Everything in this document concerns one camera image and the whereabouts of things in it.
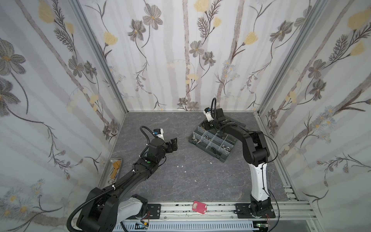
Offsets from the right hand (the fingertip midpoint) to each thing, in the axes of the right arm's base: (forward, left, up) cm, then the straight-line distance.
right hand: (206, 118), depth 101 cm
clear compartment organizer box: (-17, -7, -5) cm, 19 cm away
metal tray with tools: (-32, +58, -10) cm, 67 cm away
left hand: (-21, +22, +6) cm, 31 cm away
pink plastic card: (-54, +5, -8) cm, 55 cm away
